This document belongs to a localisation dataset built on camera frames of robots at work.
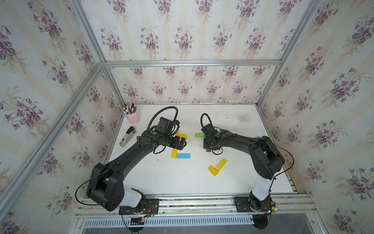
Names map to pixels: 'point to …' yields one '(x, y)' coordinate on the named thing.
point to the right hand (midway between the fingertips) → (209, 146)
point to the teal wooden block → (204, 136)
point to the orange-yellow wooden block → (177, 133)
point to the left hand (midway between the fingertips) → (180, 142)
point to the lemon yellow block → (221, 165)
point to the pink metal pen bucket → (134, 118)
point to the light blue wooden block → (183, 156)
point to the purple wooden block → (208, 150)
